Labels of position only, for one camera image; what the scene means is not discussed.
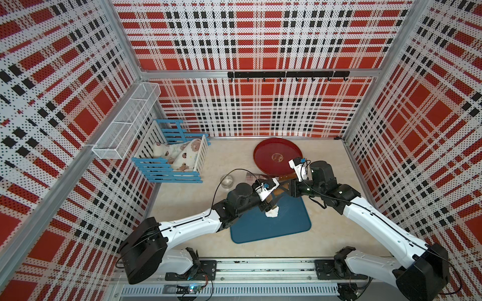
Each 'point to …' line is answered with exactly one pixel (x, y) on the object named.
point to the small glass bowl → (228, 181)
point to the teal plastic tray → (292, 217)
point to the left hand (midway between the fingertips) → (277, 186)
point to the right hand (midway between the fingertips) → (284, 184)
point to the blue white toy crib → (158, 170)
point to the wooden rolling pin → (283, 180)
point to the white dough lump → (272, 212)
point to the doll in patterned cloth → (181, 157)
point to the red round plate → (272, 155)
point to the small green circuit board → (188, 289)
